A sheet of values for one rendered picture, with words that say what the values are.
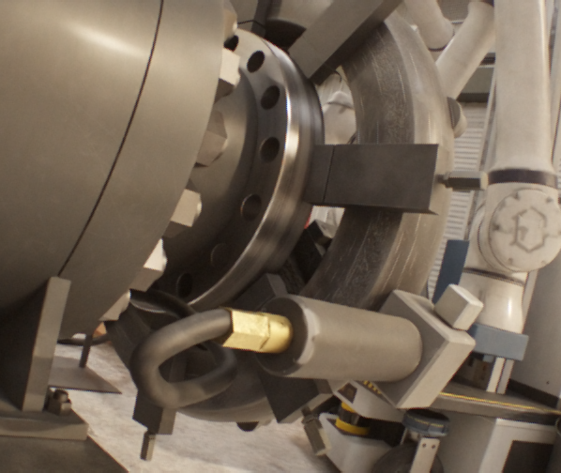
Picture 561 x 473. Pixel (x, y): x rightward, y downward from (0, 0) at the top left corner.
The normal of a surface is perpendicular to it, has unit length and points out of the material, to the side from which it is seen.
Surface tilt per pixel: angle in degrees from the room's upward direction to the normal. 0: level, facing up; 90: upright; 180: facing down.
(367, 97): 90
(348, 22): 90
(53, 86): 93
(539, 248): 98
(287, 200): 97
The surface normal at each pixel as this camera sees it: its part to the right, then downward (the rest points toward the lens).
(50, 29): 0.70, 0.07
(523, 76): -0.37, -0.12
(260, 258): 0.48, 0.58
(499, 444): 0.22, 0.00
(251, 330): 0.72, -0.36
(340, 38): -0.68, -0.23
